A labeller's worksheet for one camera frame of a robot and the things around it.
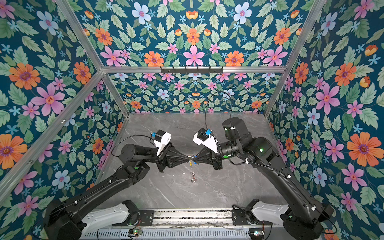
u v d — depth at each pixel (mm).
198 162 533
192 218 750
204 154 496
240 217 734
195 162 544
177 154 515
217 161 468
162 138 471
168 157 506
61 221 376
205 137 458
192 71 933
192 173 917
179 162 522
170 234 766
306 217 363
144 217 737
